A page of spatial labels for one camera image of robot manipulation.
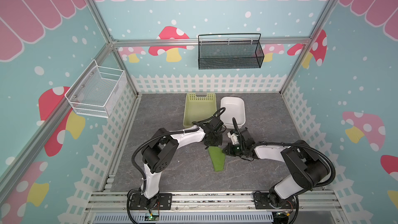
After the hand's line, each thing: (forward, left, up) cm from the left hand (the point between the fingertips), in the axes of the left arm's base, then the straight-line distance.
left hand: (219, 145), depth 91 cm
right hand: (-2, -2, -1) cm, 3 cm away
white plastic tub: (+31, -13, -1) cm, 33 cm away
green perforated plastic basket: (+31, +13, -2) cm, 34 cm away
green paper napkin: (-6, +1, -2) cm, 6 cm away
